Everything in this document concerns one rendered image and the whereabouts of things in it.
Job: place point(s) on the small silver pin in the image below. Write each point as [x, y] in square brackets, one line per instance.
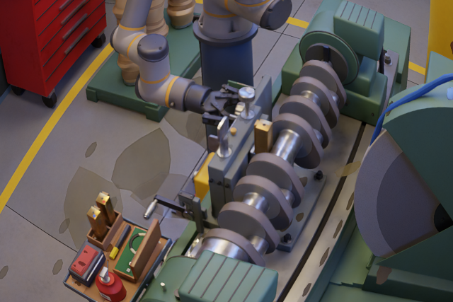
[163, 286]

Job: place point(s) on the wooden case green lining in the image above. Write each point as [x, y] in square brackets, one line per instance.
[147, 249]

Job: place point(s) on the green headstock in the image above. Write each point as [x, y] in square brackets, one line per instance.
[364, 44]

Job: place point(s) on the green wheel guard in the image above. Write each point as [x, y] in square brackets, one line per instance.
[424, 118]

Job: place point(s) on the red tool cabinet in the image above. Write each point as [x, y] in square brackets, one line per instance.
[53, 26]

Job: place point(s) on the brown wooden rack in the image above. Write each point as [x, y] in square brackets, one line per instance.
[113, 233]

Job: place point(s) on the grey steady rest body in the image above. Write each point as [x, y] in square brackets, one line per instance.
[226, 171]

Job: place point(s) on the silver lock lever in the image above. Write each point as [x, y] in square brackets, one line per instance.
[223, 136]

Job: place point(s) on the grey steel crankshaft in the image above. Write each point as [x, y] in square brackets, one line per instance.
[269, 178]

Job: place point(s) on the red oil can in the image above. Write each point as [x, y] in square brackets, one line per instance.
[110, 286]

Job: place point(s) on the tall tan stacked column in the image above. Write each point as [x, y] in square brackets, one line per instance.
[155, 15]

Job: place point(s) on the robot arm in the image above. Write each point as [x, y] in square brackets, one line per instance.
[152, 49]

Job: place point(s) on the clamp lever silver grip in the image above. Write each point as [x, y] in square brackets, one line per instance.
[159, 204]

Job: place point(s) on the small tan knob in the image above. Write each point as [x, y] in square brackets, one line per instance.
[233, 131]

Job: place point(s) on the yellow pillar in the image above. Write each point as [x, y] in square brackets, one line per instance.
[440, 12]

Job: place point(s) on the green grinder bed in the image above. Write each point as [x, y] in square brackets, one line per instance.
[339, 273]

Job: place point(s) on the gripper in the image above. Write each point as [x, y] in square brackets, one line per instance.
[196, 97]

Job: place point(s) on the grey clamp bracket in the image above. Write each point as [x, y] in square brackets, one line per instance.
[194, 206]

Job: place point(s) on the green tailstock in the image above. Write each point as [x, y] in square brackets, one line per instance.
[226, 277]

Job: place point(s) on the grey headstock faceplate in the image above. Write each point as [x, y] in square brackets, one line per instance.
[345, 52]

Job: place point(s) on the black bolt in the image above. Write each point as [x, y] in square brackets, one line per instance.
[287, 238]
[319, 175]

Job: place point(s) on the silver round knob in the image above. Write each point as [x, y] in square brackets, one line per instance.
[246, 95]

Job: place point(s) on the grey box red top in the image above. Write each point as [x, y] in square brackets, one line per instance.
[85, 263]

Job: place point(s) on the yellow block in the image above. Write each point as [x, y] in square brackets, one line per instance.
[202, 181]

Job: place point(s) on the grey headstock bolt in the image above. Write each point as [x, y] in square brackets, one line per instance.
[387, 58]

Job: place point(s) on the blue tool tray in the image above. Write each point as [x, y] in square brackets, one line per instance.
[81, 286]

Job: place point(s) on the grey grinding wheel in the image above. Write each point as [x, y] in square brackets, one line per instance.
[389, 203]

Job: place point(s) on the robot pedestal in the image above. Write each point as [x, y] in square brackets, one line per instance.
[226, 54]

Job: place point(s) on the black yellow marker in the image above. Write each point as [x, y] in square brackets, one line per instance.
[118, 243]

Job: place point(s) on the green floor plinth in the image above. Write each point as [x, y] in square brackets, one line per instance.
[117, 93]

